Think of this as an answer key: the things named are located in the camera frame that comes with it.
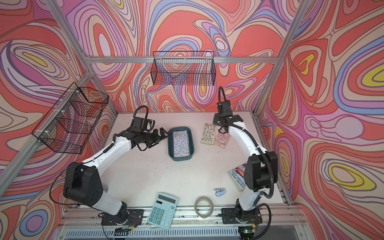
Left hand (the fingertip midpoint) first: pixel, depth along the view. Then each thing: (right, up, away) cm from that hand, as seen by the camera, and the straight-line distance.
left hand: (167, 138), depth 86 cm
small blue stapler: (+30, -29, -5) cm, 42 cm away
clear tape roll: (+21, -31, -8) cm, 39 cm away
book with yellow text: (+41, -22, -1) cm, 46 cm away
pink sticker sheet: (+35, -3, +19) cm, 40 cm away
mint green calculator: (0, -36, -12) cm, 38 cm away
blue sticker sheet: (+7, -5, +12) cm, 15 cm away
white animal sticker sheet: (+27, +1, +22) cm, 34 cm away
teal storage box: (0, -5, +13) cm, 14 cm away
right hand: (+32, +9, +4) cm, 33 cm away
